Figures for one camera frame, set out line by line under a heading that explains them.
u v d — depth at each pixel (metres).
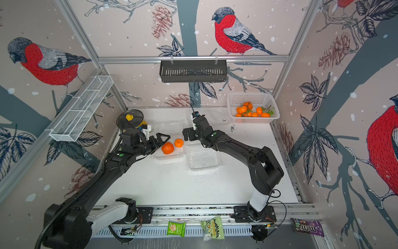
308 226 0.69
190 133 0.76
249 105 1.14
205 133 0.66
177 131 1.07
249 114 1.08
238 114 1.09
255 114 1.10
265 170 0.46
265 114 1.09
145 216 0.73
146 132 0.74
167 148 0.91
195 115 0.76
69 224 0.39
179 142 0.96
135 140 0.63
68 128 0.71
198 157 0.95
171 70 0.95
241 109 1.07
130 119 1.05
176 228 0.69
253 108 1.14
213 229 0.69
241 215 0.73
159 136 0.72
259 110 1.11
